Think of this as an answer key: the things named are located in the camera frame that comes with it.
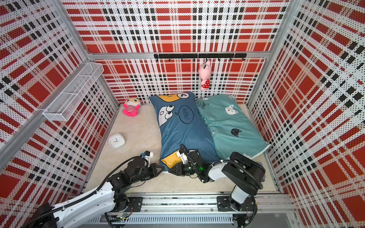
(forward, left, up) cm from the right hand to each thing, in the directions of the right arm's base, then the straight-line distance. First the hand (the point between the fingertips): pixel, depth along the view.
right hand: (171, 172), depth 79 cm
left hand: (+2, +3, 0) cm, 4 cm away
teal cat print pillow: (+26, -38, +2) cm, 46 cm away
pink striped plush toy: (+53, +38, -1) cm, 65 cm away
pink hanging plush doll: (+54, -21, +28) cm, 64 cm away
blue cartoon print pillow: (+29, -3, +8) cm, 31 cm away
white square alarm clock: (+21, +39, -1) cm, 44 cm away
